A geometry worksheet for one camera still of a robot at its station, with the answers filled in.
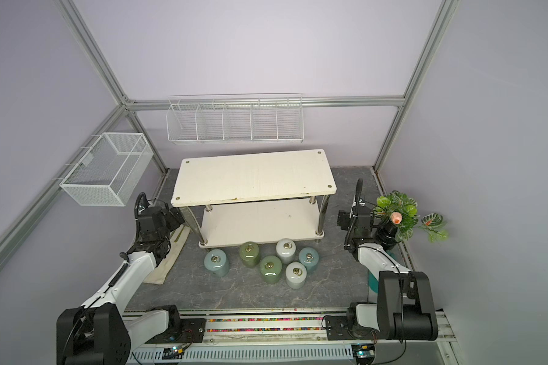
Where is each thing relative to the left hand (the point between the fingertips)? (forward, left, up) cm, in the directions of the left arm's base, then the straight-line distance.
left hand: (166, 216), depth 85 cm
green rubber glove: (-25, -76, -16) cm, 82 cm away
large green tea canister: (-14, -31, -7) cm, 35 cm away
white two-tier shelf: (-7, -37, +16) cm, 41 cm away
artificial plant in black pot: (-15, -78, +14) cm, 80 cm away
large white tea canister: (-23, -47, -6) cm, 53 cm away
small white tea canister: (-13, -44, -8) cm, 47 cm away
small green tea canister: (-20, -38, -6) cm, 44 cm away
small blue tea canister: (-17, -19, -7) cm, 26 cm away
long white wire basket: (+39, -26, +15) cm, 50 cm away
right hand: (-1, -73, -4) cm, 73 cm away
